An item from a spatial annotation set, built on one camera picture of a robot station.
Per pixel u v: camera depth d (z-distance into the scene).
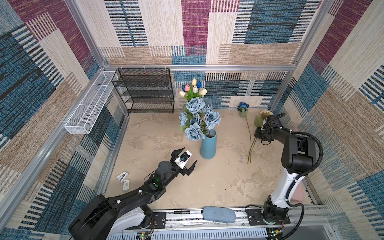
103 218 0.42
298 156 0.54
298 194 0.81
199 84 0.94
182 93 0.94
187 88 0.91
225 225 0.73
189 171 0.73
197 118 0.69
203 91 0.89
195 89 0.91
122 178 0.85
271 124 0.82
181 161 0.66
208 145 0.84
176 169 0.70
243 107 1.18
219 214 0.73
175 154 0.74
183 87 0.94
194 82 0.94
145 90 1.11
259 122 1.10
